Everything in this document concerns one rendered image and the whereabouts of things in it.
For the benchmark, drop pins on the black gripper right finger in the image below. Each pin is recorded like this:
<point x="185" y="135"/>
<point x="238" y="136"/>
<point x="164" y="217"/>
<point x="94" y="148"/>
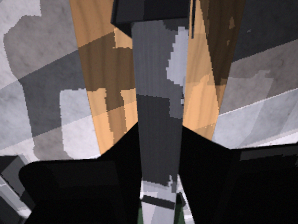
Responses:
<point x="208" y="171"/>

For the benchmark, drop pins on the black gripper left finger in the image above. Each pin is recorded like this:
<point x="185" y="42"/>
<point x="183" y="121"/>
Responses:
<point x="116" y="175"/>

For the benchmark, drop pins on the light wooden board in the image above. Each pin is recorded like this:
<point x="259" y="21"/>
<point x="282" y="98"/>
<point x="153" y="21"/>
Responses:
<point x="106" y="57"/>

